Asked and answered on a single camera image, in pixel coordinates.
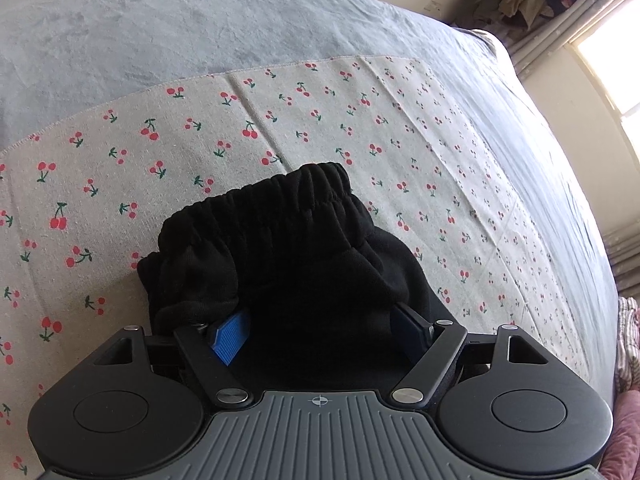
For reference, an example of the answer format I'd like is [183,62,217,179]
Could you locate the black pants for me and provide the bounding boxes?
[138,162,448,391]

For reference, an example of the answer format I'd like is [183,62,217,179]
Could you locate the striped folded cloth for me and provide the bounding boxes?
[614,297,640,393]

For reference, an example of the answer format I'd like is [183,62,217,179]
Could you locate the cherry print cloth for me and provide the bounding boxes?
[0,54,606,478]

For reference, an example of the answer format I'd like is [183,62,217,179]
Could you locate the grey patterned right curtain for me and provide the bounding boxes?
[603,220,640,300]

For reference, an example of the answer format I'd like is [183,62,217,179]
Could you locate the grey patterned curtain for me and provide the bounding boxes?
[603,220,640,300]
[508,0,630,80]

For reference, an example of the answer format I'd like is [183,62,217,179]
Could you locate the pink quilt pile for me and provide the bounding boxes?
[599,390,640,480]

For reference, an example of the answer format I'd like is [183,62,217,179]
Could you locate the grey-blue bed sheet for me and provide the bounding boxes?
[1,0,617,398]

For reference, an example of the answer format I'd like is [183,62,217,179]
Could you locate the bright window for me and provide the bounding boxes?
[577,25,639,117]

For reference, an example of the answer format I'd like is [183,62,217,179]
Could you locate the grey patterned left curtain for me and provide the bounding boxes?
[508,0,630,80]

